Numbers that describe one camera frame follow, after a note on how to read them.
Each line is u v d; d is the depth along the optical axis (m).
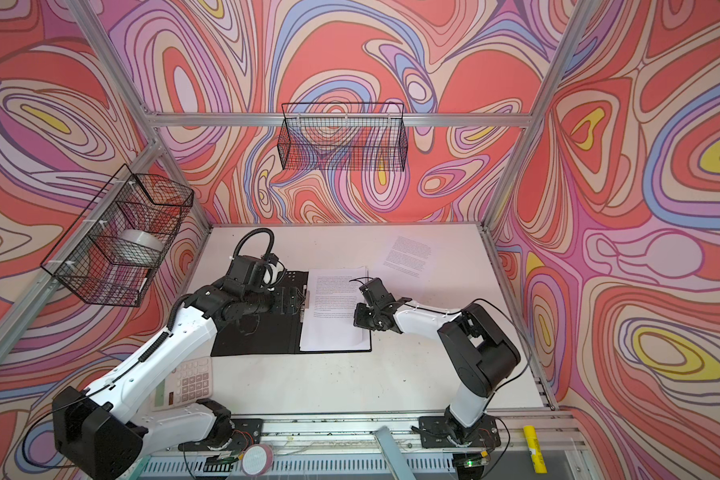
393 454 0.68
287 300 0.70
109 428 0.38
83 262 0.67
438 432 0.73
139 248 0.70
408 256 1.11
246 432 0.73
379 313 0.71
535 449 0.70
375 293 0.73
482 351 0.47
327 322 0.93
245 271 0.59
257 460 0.66
